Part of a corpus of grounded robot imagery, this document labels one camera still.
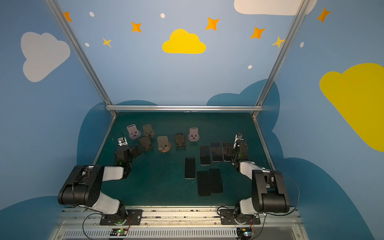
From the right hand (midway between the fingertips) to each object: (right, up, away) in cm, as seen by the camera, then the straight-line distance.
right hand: (236, 144), depth 94 cm
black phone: (-20, -8, +2) cm, 21 cm away
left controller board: (-64, -40, -24) cm, 79 cm away
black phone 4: (-14, -22, -6) cm, 27 cm away
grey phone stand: (-70, +6, +10) cm, 71 cm away
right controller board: (-3, -41, -23) cm, 47 cm away
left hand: (-67, -1, 0) cm, 67 cm away
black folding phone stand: (-59, +1, +3) cm, 59 cm away
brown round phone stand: (-47, -1, +2) cm, 47 cm away
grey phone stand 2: (-60, +8, +10) cm, 61 cm away
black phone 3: (-21, -23, -7) cm, 32 cm away
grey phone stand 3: (-27, +4, +9) cm, 29 cm away
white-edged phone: (-7, -2, -7) cm, 10 cm away
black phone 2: (-30, -14, -2) cm, 33 cm away
